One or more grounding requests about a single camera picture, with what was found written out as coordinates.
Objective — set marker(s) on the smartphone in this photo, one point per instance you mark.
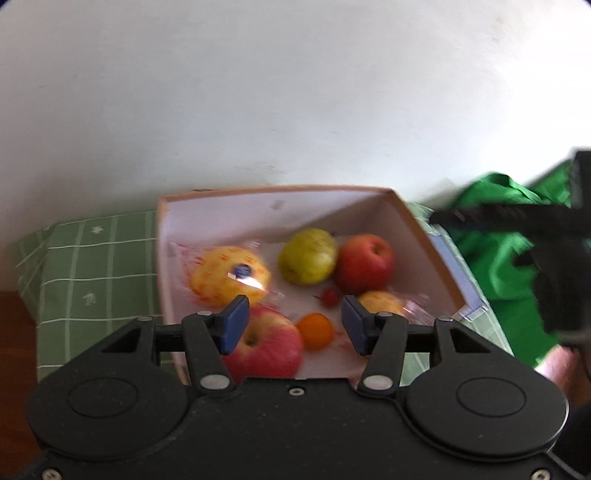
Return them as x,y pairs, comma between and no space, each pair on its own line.
455,272

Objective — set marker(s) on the large red apple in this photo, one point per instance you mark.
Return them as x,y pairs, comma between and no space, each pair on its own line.
272,350

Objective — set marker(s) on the person's right hand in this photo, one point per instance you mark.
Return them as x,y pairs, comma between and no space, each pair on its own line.
556,364

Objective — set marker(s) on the yellow apple blue sticker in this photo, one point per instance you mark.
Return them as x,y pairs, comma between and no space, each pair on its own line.
217,272

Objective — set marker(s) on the bright green cloth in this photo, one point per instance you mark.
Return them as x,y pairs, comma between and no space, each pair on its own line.
494,267

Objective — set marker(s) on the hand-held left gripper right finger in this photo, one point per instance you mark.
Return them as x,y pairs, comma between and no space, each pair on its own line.
355,330

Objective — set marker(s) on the small orange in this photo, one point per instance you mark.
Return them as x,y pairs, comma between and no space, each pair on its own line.
315,330

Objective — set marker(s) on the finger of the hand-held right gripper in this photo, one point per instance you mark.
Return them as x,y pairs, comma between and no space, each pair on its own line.
498,217

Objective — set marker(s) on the green checked tablecloth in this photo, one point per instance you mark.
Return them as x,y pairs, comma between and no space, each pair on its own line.
101,277

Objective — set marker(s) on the small red hawthorn berry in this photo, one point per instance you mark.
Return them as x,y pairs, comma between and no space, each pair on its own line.
329,297

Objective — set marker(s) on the cardboard box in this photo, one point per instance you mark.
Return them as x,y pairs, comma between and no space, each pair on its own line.
221,217

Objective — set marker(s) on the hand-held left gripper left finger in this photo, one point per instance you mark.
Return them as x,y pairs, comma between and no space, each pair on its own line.
235,323

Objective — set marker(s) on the small red apple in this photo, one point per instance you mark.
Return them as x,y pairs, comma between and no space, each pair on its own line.
364,263

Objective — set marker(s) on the green pear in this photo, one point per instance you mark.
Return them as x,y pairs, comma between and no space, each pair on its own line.
307,256

